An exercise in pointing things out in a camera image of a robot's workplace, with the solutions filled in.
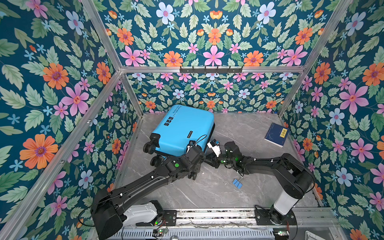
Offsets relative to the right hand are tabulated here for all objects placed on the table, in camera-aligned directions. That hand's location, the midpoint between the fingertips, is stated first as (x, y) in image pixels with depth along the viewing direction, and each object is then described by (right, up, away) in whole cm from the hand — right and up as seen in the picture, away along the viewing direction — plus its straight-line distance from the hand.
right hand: (203, 157), depth 84 cm
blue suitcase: (-13, +19, +4) cm, 23 cm away
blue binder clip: (+19, -15, 0) cm, 24 cm away
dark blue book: (+53, +12, +21) cm, 58 cm away
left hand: (-2, 0, -9) cm, 9 cm away
